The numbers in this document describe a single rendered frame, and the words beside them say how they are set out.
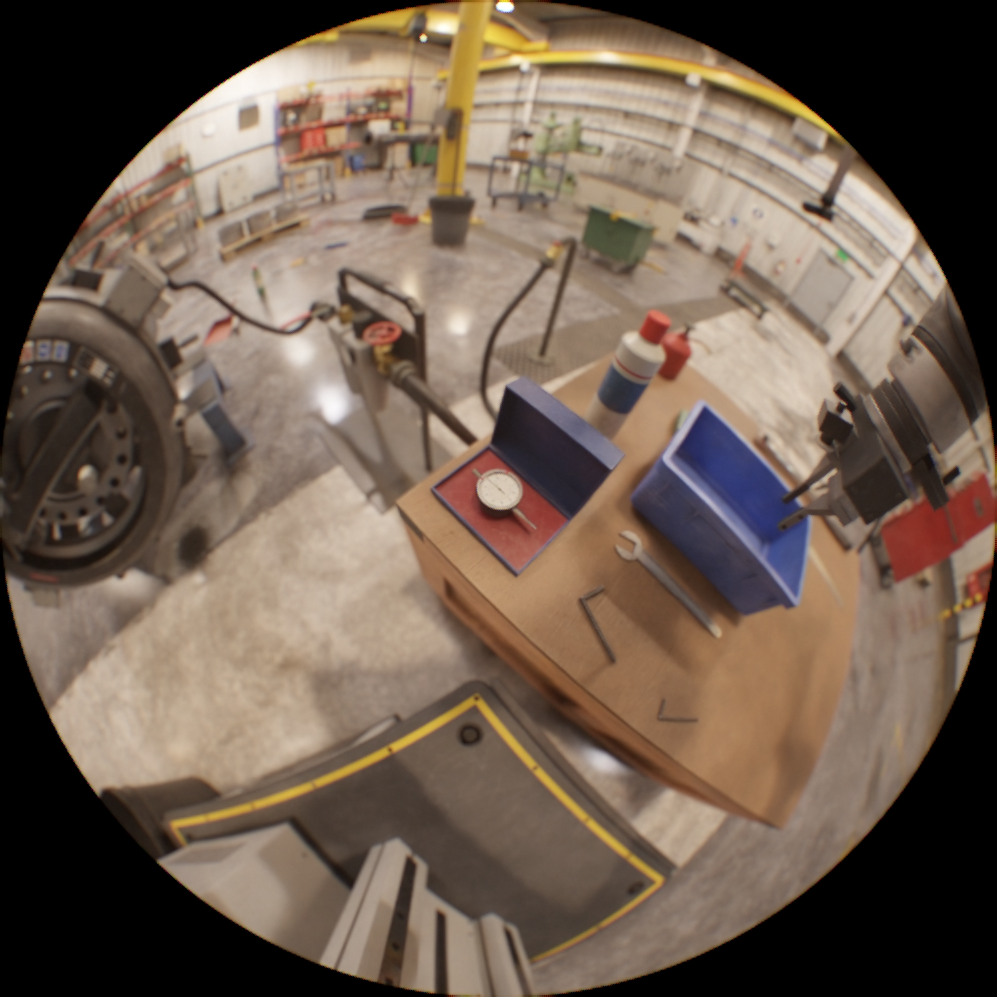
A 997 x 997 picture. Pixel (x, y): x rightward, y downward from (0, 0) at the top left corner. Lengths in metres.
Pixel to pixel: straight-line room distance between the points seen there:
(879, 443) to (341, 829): 0.82
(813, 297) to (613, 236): 7.62
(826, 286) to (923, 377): 9.71
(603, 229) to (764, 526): 2.75
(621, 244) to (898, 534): 3.18
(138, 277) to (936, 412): 0.97
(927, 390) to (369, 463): 1.15
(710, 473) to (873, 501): 0.38
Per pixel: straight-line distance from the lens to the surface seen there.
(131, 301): 0.74
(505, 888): 0.72
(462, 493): 0.42
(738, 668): 0.57
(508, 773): 0.57
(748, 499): 0.63
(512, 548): 0.40
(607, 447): 0.37
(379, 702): 0.88
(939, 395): 0.31
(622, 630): 0.43
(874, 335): 10.26
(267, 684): 1.01
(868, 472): 0.30
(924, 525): 3.04
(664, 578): 0.48
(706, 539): 0.46
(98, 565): 1.08
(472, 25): 4.10
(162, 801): 1.13
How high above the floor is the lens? 0.84
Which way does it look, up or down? 61 degrees down
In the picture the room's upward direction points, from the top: 16 degrees clockwise
